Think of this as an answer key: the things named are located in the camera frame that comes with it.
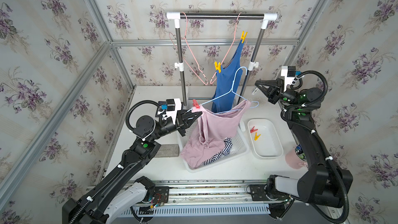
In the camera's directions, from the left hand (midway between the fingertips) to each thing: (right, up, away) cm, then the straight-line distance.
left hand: (201, 113), depth 56 cm
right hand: (+24, +11, +6) cm, 27 cm away
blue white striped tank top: (+13, -23, +27) cm, 38 cm away
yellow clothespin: (+34, -18, +37) cm, 53 cm away
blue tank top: (+15, +15, +26) cm, 33 cm away
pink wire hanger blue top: (+19, +39, +48) cm, 65 cm away
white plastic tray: (+38, -20, +33) cm, 54 cm away
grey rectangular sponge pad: (-18, -23, +28) cm, 41 cm away
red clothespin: (+32, -14, +39) cm, 53 cm away
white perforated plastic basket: (+22, -22, +28) cm, 42 cm away
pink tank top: (+3, -12, +8) cm, 15 cm away
